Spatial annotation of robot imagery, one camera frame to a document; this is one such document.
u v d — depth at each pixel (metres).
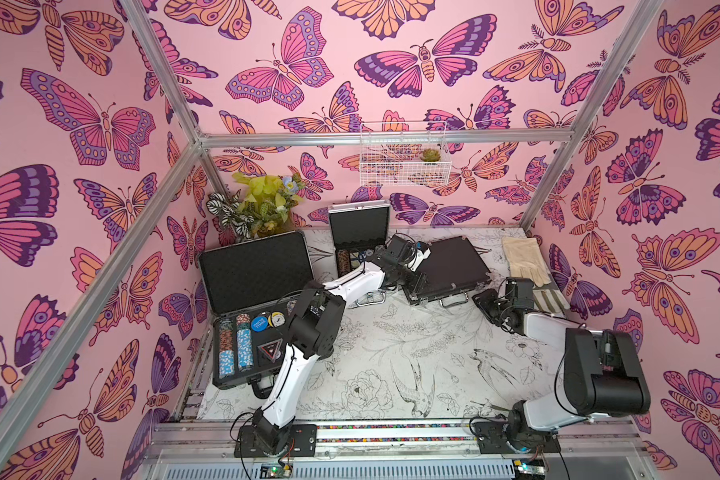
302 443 0.73
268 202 0.97
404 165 1.06
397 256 0.79
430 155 0.92
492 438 0.73
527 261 1.08
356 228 1.00
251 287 0.94
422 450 0.73
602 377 0.45
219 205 0.97
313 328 0.57
